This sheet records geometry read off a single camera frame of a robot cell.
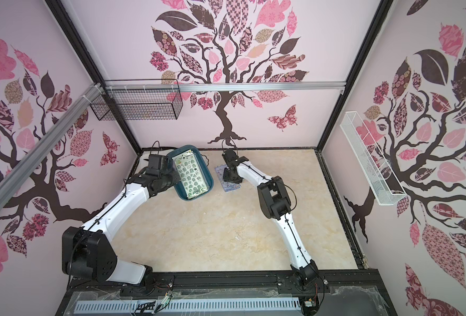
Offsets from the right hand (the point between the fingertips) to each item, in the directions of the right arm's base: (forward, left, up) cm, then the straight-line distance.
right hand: (229, 180), depth 105 cm
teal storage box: (-8, +9, +18) cm, 22 cm away
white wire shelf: (-27, -55, +31) cm, 68 cm away
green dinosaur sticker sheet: (-8, +17, +17) cm, 25 cm away
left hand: (-10, +24, +16) cm, 30 cm away
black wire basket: (+88, +77, -1) cm, 116 cm away
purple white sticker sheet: (-3, +1, -1) cm, 4 cm away
